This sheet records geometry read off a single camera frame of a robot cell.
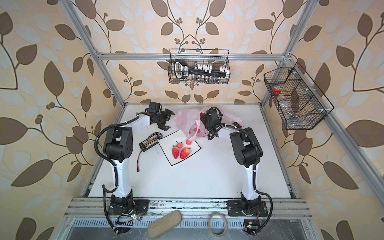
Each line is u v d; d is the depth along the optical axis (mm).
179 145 937
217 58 911
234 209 728
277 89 872
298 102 808
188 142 950
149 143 976
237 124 935
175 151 897
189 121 816
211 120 808
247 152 544
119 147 566
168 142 982
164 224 669
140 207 738
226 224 666
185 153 889
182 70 845
